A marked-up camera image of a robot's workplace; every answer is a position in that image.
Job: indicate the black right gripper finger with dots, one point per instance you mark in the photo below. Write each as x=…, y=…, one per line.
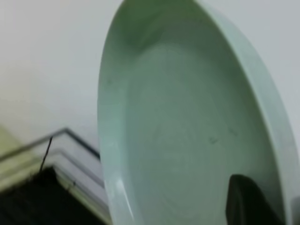
x=246, y=204

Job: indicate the light blue round plate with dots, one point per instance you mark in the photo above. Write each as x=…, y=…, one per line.
x=184, y=103

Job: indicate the black plastic drip tray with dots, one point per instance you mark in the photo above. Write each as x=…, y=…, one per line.
x=42, y=200

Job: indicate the black wire dish rack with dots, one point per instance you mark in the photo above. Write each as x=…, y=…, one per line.
x=76, y=163

